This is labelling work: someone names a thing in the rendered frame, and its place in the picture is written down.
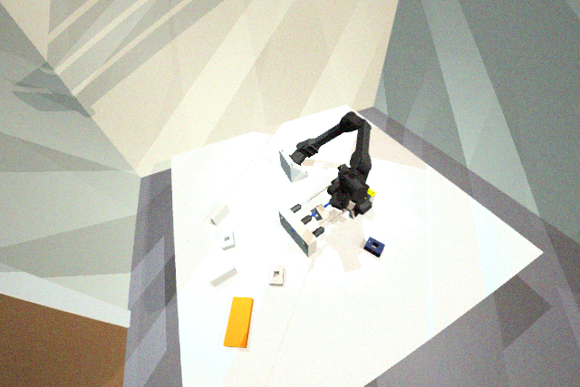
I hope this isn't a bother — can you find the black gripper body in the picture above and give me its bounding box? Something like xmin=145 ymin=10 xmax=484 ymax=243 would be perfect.
xmin=327 ymin=182 xmax=372 ymax=215

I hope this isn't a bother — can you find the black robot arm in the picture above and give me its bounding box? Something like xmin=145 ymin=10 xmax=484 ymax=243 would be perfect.
xmin=289 ymin=111 xmax=372 ymax=210

